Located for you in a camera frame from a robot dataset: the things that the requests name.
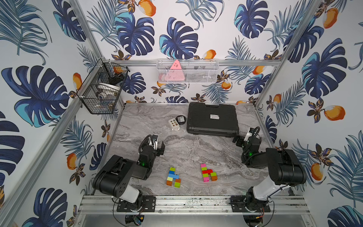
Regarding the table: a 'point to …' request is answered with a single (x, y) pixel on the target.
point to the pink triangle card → (175, 74)
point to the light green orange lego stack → (169, 181)
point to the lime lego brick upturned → (205, 175)
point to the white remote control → (174, 124)
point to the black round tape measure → (181, 119)
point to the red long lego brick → (209, 171)
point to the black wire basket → (99, 92)
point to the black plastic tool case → (220, 120)
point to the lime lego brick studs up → (204, 168)
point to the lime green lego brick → (177, 185)
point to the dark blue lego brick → (171, 172)
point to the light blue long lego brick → (173, 176)
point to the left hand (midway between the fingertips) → (154, 138)
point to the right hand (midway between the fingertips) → (243, 134)
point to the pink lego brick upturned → (206, 179)
